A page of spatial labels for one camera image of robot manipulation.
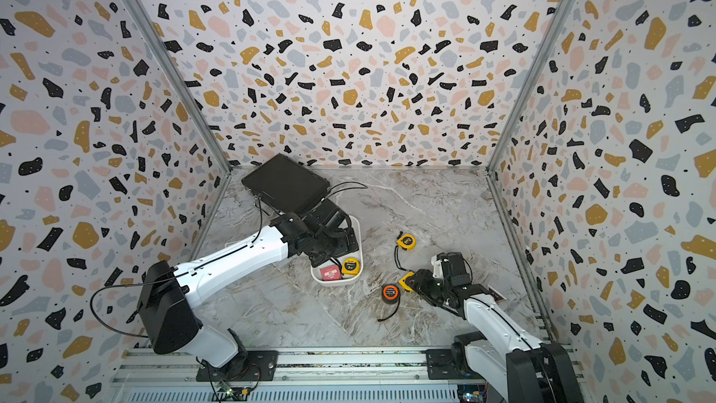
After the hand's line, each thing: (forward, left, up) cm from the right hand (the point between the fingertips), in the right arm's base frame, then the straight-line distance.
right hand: (411, 284), depth 86 cm
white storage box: (+1, +20, +1) cm, 20 cm away
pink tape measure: (+3, +25, 0) cm, 26 cm away
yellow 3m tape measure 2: (0, +2, -1) cm, 3 cm away
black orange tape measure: (-4, +6, +1) cm, 7 cm away
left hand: (+4, +18, +13) cm, 23 cm away
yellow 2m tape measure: (+15, 0, -1) cm, 15 cm away
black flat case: (+36, +47, +5) cm, 59 cm away
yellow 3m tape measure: (+5, +19, 0) cm, 20 cm away
